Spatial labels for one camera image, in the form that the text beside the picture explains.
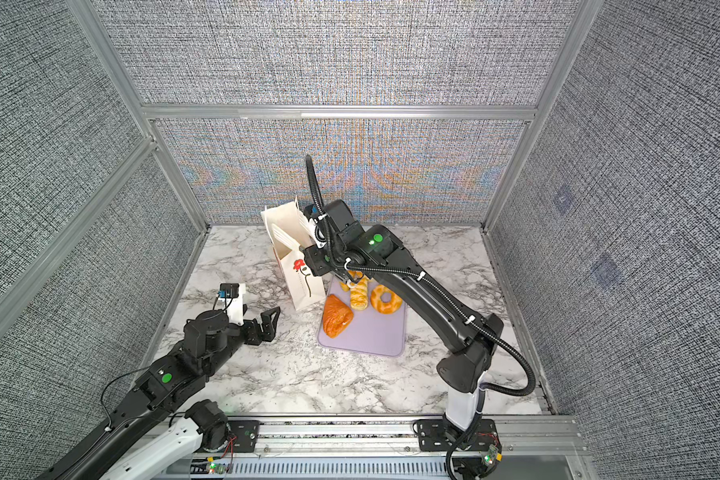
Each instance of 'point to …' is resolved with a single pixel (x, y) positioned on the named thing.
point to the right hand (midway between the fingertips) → (315, 252)
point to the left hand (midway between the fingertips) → (265, 308)
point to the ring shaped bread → (385, 307)
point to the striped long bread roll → (359, 294)
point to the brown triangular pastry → (336, 316)
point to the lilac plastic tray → (369, 332)
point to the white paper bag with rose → (285, 226)
